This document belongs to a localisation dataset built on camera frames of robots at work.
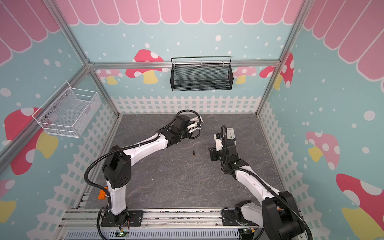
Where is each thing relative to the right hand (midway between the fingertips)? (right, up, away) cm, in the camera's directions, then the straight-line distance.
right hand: (209, 147), depth 86 cm
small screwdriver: (-1, +1, +4) cm, 4 cm away
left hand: (-14, +13, +5) cm, 20 cm away
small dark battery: (-9, -5, +11) cm, 16 cm away
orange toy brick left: (-59, -25, -5) cm, 64 cm away
